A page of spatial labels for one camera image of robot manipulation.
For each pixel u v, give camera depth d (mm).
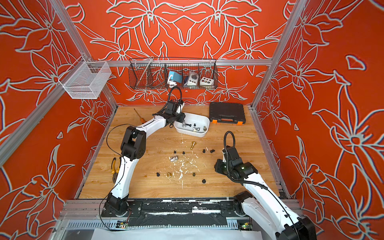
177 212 728
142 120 1100
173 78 839
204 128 1036
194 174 834
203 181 814
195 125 1068
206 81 941
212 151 941
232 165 608
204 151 928
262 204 468
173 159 896
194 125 1068
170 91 848
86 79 914
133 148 612
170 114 840
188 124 1068
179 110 891
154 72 985
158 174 834
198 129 1034
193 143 958
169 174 828
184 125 1058
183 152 925
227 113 1111
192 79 905
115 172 839
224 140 643
